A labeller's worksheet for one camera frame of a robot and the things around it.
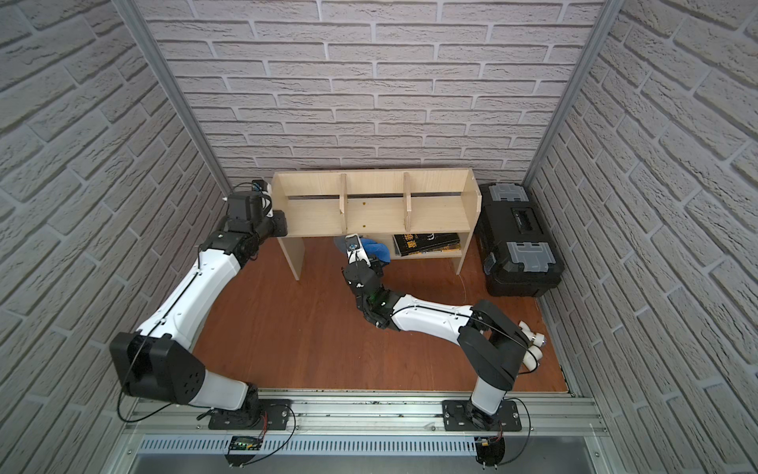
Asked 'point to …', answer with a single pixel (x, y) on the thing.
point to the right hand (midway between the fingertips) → (363, 249)
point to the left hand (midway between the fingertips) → (268, 209)
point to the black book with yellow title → (426, 242)
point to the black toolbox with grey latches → (517, 249)
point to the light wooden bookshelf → (375, 203)
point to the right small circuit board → (490, 450)
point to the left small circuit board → (243, 443)
